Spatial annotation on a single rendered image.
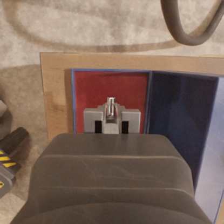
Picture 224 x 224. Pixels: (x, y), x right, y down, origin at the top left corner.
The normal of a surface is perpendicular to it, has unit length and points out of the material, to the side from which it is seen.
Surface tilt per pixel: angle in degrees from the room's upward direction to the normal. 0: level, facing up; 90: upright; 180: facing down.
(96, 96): 0
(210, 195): 12
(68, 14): 0
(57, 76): 0
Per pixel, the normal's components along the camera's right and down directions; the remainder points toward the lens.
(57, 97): 0.01, 0.29
